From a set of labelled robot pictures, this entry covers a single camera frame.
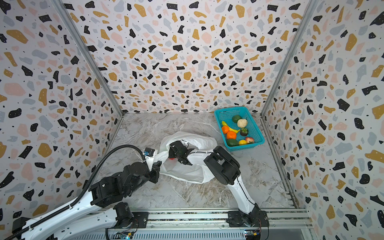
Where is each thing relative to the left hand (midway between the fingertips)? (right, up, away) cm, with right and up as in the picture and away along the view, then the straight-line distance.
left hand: (162, 162), depth 69 cm
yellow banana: (+43, +13, +40) cm, 60 cm away
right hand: (-4, +3, +27) cm, 27 cm away
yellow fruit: (+46, +6, +31) cm, 55 cm away
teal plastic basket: (+45, +15, +41) cm, 63 cm away
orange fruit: (+39, +11, +34) cm, 52 cm away
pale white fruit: (+48, +19, +40) cm, 66 cm away
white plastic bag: (+16, -11, +19) cm, 27 cm away
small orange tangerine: (+35, +15, +37) cm, 53 cm away
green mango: (+39, +6, +30) cm, 50 cm away
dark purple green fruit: (+48, +13, +37) cm, 62 cm away
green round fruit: (+44, +23, +45) cm, 67 cm away
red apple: (+51, +7, +31) cm, 60 cm away
